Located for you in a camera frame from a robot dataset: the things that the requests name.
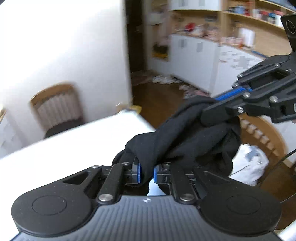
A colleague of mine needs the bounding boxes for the black t-shirt pink print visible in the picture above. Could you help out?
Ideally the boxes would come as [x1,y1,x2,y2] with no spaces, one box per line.
[112,96,241,185]

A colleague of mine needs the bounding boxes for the white refrigerator with magnets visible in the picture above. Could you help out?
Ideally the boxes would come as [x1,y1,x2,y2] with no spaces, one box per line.
[170,34,262,96]

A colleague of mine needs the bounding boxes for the near wooden chair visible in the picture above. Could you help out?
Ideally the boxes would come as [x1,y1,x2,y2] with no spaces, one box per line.
[239,114,287,165]

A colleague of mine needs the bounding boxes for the wooden chair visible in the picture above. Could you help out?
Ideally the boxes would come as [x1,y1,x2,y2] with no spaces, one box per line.
[239,114,287,165]
[30,83,85,138]

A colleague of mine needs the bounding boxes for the white sweatshirt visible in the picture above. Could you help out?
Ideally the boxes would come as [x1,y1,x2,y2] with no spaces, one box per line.
[228,144,269,187]

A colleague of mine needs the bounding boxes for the far wooden chair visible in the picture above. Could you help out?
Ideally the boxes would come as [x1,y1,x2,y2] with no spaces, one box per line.
[30,83,85,138]

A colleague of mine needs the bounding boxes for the white blue patterned tablecloth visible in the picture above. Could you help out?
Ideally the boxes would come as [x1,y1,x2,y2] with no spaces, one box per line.
[0,109,172,200]

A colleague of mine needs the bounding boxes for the wooden wall shelves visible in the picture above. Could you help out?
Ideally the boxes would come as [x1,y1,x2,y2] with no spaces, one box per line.
[169,1,295,57]

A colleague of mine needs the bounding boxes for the black camera box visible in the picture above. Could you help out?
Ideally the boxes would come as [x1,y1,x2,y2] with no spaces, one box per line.
[280,13,296,52]

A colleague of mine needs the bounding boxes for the black cable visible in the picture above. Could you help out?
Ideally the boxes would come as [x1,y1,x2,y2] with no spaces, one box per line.
[256,148,296,204]

